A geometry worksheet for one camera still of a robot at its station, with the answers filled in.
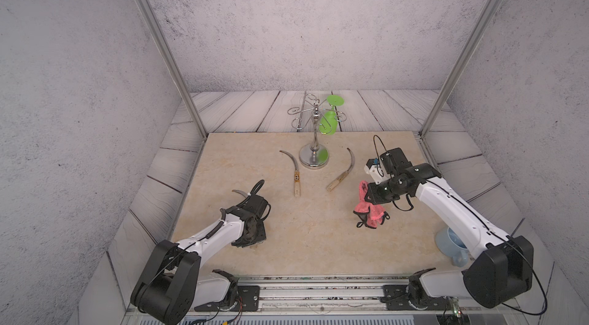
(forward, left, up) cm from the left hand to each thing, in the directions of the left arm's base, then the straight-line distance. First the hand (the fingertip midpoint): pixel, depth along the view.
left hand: (261, 239), depth 86 cm
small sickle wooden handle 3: (+24, -32, +2) cm, 40 cm away
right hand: (+8, -39, +16) cm, 42 cm away
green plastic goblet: (+41, -28, +21) cm, 54 cm away
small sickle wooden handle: (+20, +10, +1) cm, 23 cm away
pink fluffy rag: (+2, -40, +15) cm, 43 cm away
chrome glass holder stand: (+38, -22, +2) cm, 44 cm away
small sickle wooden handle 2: (+18, -14, +2) cm, 23 cm away
